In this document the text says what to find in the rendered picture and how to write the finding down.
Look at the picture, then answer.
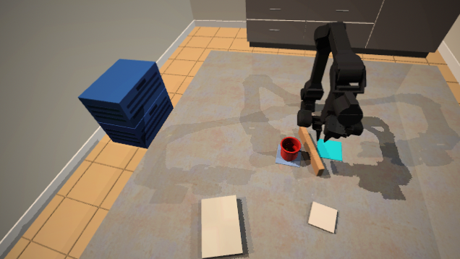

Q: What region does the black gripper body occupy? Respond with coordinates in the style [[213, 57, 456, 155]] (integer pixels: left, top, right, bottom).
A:
[[297, 100, 364, 136]]

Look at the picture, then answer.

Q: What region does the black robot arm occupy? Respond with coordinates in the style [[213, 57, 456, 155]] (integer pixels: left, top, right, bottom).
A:
[[300, 22, 366, 139]]

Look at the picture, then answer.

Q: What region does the beige flat square pad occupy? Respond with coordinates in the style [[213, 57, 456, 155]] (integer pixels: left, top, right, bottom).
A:
[[307, 201, 337, 234]]

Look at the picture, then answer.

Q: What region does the orange flat bar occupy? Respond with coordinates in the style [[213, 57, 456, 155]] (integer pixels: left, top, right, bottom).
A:
[[299, 127, 324, 177]]

